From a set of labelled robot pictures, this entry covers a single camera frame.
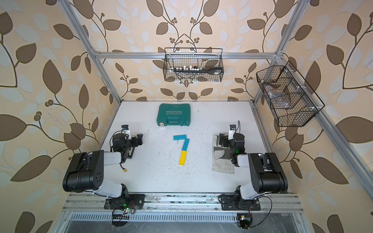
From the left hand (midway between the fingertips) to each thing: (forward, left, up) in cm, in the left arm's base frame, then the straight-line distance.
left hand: (134, 133), depth 95 cm
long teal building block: (-4, -34, -6) cm, 34 cm away
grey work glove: (-15, -56, -5) cm, 59 cm away
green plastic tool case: (+17, -24, 0) cm, 30 cm away
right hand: (0, -62, +1) cm, 62 cm away
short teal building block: (+2, -29, -7) cm, 30 cm away
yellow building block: (-14, -32, -6) cm, 36 cm away
